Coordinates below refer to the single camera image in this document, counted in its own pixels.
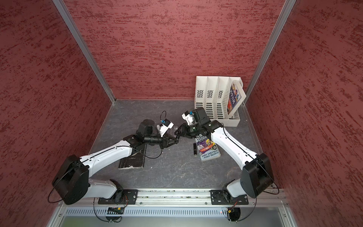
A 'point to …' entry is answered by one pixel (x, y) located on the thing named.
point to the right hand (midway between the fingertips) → (176, 137)
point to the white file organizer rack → (212, 93)
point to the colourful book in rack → (236, 96)
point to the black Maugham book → (135, 161)
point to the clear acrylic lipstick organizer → (171, 131)
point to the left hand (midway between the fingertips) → (176, 143)
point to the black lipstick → (195, 148)
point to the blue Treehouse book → (207, 150)
